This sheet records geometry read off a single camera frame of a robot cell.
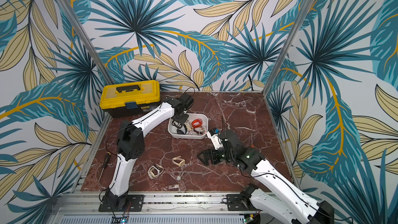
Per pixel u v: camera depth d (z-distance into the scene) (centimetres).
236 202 74
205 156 63
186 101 76
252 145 54
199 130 96
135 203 73
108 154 87
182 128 100
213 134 66
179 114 70
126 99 93
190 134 94
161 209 72
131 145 54
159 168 82
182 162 84
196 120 103
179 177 80
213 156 63
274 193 47
